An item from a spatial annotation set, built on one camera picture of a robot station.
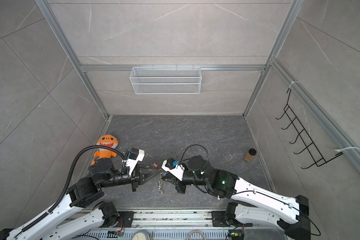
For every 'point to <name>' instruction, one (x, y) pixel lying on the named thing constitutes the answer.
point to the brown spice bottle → (249, 155)
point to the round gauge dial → (140, 235)
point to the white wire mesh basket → (165, 80)
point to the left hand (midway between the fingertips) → (158, 169)
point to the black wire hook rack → (310, 150)
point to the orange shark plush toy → (107, 140)
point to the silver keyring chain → (160, 183)
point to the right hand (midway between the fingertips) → (164, 175)
